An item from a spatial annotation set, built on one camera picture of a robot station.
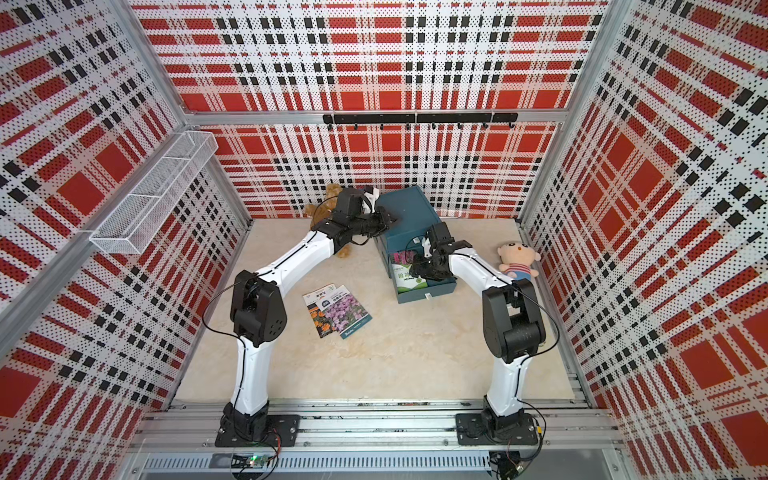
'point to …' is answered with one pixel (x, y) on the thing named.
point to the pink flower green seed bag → (404, 257)
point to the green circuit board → (253, 460)
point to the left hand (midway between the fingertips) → (405, 218)
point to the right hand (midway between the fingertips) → (419, 270)
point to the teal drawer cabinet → (414, 215)
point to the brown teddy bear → (322, 212)
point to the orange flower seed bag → (317, 314)
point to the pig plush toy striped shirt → (517, 260)
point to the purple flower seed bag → (344, 310)
